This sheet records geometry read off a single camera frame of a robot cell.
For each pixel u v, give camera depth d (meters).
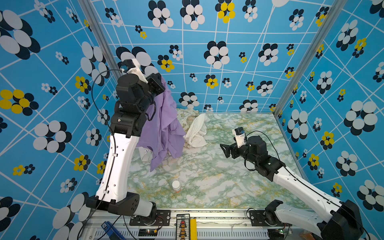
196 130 1.01
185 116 1.04
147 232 0.72
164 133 0.75
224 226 0.72
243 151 0.65
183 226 0.71
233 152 0.68
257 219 0.72
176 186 0.77
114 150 0.39
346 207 0.40
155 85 0.49
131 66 0.47
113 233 0.66
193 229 0.70
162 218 0.73
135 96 0.41
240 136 0.65
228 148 0.68
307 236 0.67
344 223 0.38
